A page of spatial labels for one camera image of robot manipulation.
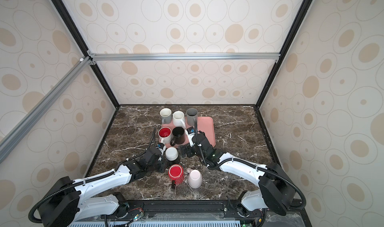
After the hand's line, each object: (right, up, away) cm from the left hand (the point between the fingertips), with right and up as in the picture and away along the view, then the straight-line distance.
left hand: (171, 161), depth 84 cm
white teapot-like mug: (+2, +24, +19) cm, 31 cm away
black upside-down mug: (+3, +13, +14) cm, 19 cm away
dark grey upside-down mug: (+11, +26, +17) cm, 33 cm away
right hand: (+9, +11, -2) cm, 14 cm away
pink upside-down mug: (+14, -6, -9) cm, 18 cm away
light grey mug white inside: (-6, +26, +17) cm, 32 cm away
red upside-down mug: (+4, -5, -6) cm, 9 cm away
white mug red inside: (-7, +13, +16) cm, 21 cm away
